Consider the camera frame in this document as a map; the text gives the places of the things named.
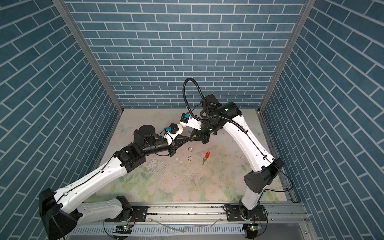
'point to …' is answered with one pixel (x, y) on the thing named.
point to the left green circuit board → (123, 229)
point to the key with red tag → (207, 155)
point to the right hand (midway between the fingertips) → (189, 136)
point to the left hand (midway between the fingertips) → (188, 139)
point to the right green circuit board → (254, 227)
